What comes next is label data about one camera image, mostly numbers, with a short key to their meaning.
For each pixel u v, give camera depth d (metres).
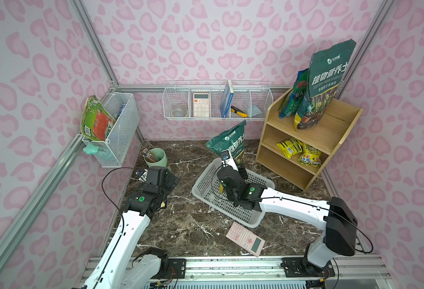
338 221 0.42
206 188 0.95
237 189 0.56
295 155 0.88
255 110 1.00
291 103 0.78
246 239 0.80
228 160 0.64
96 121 0.73
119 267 0.40
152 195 0.54
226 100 0.88
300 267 0.72
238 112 0.97
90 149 0.62
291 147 0.89
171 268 0.72
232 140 0.73
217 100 0.98
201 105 0.95
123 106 0.88
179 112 0.96
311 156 0.84
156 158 0.94
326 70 0.62
